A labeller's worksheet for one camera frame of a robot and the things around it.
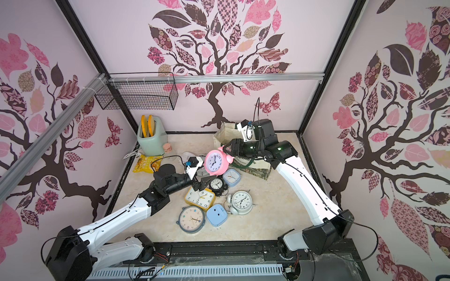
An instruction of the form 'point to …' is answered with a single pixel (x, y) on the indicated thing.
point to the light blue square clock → (231, 177)
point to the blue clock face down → (217, 215)
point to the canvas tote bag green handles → (258, 167)
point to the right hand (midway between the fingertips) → (227, 147)
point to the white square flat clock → (186, 156)
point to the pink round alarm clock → (216, 162)
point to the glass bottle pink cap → (167, 147)
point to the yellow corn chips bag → (148, 164)
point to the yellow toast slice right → (151, 124)
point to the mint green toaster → (154, 146)
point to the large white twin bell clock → (240, 202)
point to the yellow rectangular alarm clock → (204, 199)
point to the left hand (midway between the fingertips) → (210, 171)
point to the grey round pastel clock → (191, 219)
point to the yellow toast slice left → (143, 125)
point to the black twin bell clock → (217, 185)
